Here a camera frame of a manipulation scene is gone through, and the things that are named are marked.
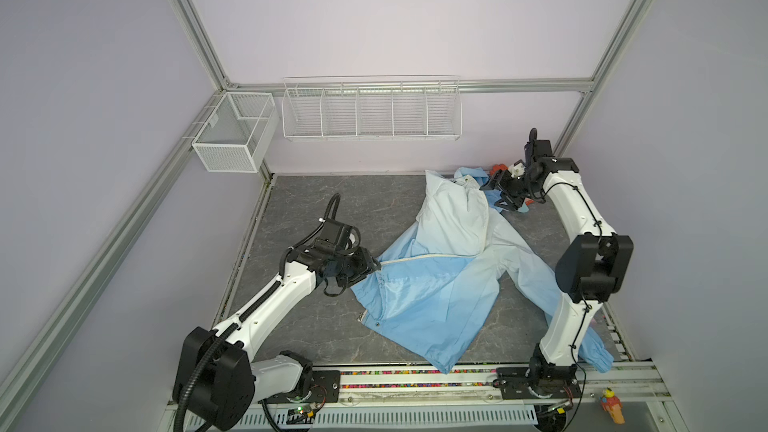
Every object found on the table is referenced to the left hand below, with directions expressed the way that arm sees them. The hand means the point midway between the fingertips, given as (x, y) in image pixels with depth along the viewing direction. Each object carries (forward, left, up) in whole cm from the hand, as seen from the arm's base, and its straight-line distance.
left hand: (376, 272), depth 80 cm
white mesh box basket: (+51, +46, +9) cm, 69 cm away
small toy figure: (-32, -54, -10) cm, 64 cm away
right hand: (+21, -35, +5) cm, 41 cm away
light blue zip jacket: (-2, -18, -9) cm, 20 cm away
